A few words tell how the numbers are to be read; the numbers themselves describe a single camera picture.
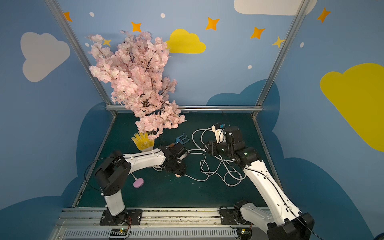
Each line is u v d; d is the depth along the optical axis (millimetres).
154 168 802
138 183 815
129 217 733
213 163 873
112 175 476
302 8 700
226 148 604
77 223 745
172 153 678
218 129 654
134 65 743
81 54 852
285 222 378
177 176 862
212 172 860
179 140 1064
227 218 747
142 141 1044
